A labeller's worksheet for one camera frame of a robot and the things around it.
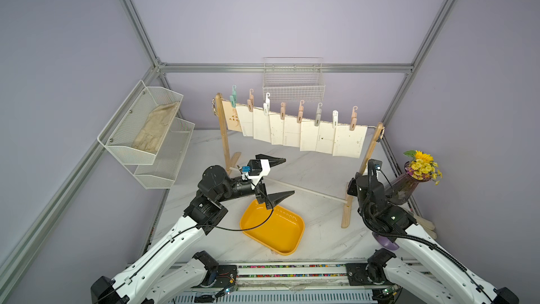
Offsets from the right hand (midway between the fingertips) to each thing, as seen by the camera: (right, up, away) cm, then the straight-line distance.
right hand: (360, 178), depth 78 cm
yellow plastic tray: (-29, -24, +7) cm, 38 cm away
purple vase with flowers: (+21, +4, -3) cm, 21 cm away
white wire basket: (-24, +43, +17) cm, 52 cm away
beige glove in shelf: (-79, +16, -1) cm, 81 cm away
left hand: (-29, +3, -20) cm, 35 cm away
